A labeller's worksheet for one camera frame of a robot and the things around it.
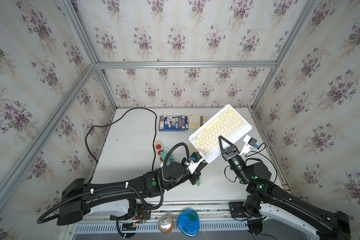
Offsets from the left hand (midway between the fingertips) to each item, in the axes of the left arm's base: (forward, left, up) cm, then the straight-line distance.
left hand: (207, 162), depth 64 cm
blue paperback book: (+40, +17, -23) cm, 50 cm away
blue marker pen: (+44, +6, -24) cm, 50 cm away
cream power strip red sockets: (+20, +25, -22) cm, 39 cm away
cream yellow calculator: (+43, 0, -23) cm, 49 cm away
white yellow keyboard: (+6, +7, 0) cm, 9 cm away
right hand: (+7, -7, +9) cm, 13 cm away
